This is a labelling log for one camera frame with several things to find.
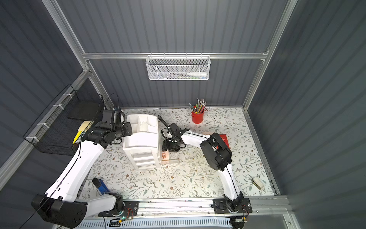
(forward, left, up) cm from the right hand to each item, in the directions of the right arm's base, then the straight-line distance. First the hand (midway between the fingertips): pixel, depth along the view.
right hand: (165, 150), depth 93 cm
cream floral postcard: (-2, 0, -2) cm, 3 cm away
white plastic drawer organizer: (-10, +8, +21) cm, 24 cm away
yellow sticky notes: (+1, +41, +24) cm, 47 cm away
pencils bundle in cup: (+29, -23, +10) cm, 38 cm away
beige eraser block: (-20, -54, 0) cm, 57 cm away
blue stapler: (-22, +33, +2) cm, 40 cm away
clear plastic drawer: (-4, -6, -3) cm, 8 cm away
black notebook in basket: (+11, +44, +26) cm, 52 cm away
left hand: (+1, +16, +24) cm, 29 cm away
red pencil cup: (+28, -23, 0) cm, 36 cm away
